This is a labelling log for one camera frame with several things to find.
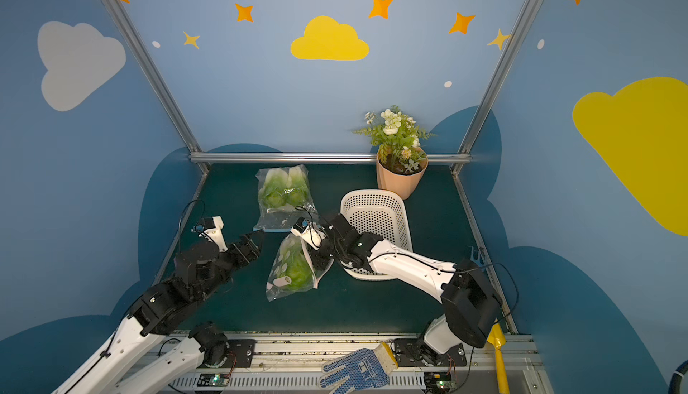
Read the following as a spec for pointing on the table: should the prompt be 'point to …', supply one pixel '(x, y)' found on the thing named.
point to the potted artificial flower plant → (399, 162)
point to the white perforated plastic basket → (378, 211)
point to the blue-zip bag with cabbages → (283, 197)
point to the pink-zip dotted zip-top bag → (277, 284)
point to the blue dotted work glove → (366, 370)
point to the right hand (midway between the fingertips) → (307, 247)
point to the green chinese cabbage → (295, 265)
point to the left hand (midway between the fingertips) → (263, 237)
